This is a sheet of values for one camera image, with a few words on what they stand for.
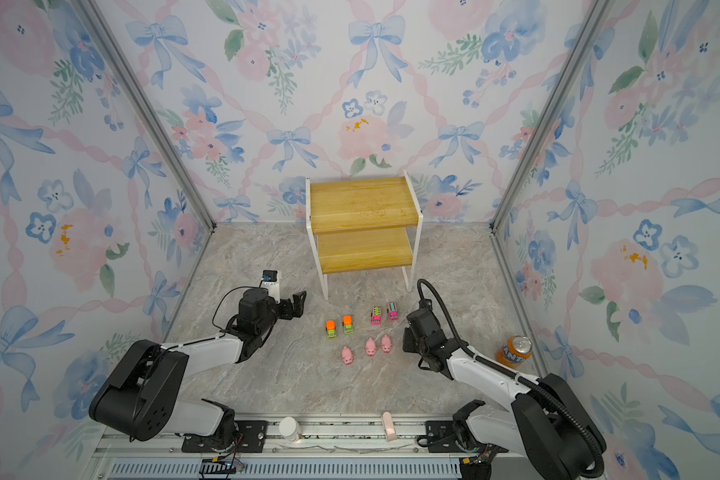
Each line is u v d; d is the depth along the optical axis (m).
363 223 0.76
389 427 0.73
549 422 0.42
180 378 0.48
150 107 0.86
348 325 0.91
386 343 0.88
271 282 0.79
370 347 0.87
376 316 0.93
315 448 0.73
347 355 0.86
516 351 0.77
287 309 0.81
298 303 0.82
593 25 0.70
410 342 0.79
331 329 0.90
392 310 0.94
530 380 0.46
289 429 0.69
